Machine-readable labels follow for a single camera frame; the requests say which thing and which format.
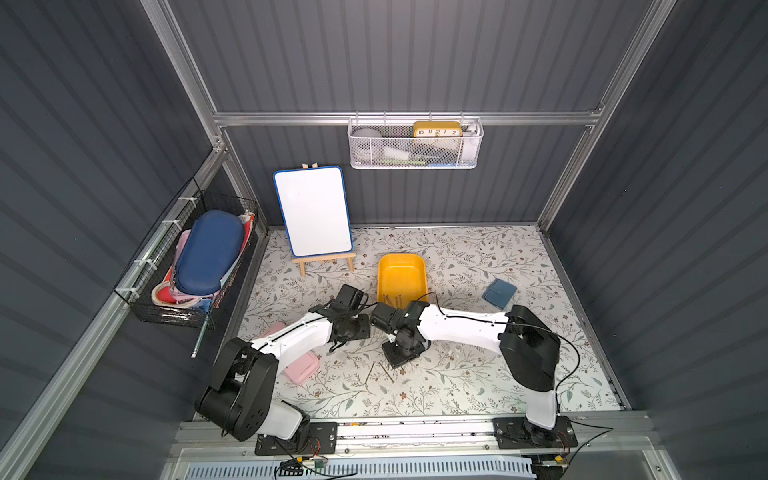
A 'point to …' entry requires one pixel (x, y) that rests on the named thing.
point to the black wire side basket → (148, 286)
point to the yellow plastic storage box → (402, 278)
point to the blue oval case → (213, 239)
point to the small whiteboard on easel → (315, 210)
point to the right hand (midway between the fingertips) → (398, 357)
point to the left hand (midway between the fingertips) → (364, 330)
